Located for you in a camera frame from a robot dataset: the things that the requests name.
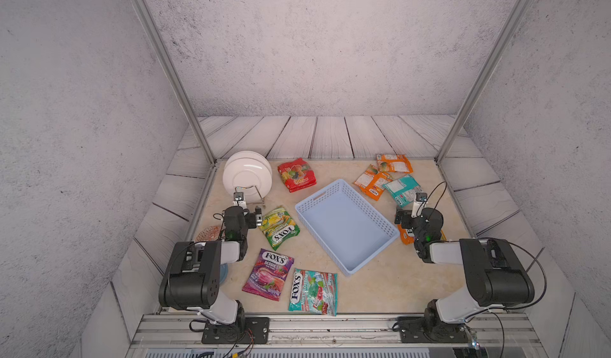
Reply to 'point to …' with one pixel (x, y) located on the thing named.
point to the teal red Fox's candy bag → (314, 292)
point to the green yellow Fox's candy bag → (278, 226)
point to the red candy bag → (297, 175)
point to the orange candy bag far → (394, 162)
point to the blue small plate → (223, 270)
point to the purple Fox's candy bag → (268, 274)
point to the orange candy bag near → (371, 181)
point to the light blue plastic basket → (349, 228)
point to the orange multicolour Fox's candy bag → (407, 235)
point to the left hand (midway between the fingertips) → (248, 206)
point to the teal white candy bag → (402, 189)
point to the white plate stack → (249, 173)
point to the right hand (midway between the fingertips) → (412, 205)
